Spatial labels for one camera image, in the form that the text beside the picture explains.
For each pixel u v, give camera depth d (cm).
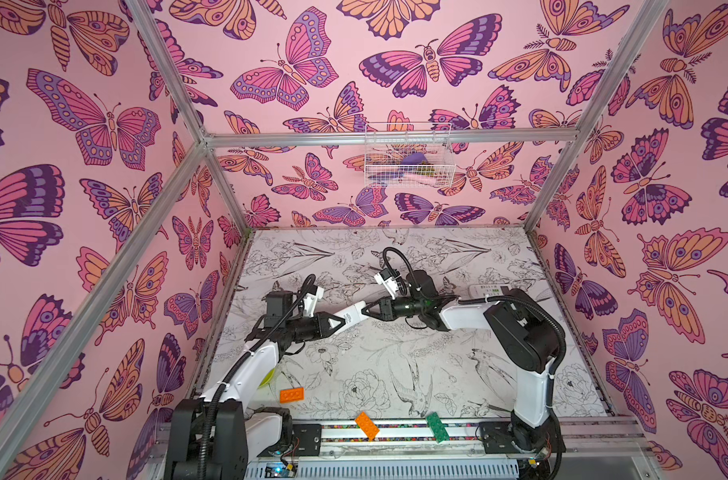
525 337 51
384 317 82
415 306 80
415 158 95
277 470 72
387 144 97
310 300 78
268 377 79
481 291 100
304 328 73
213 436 41
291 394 80
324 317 75
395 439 75
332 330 78
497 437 73
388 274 83
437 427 75
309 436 74
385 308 80
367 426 75
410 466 78
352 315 84
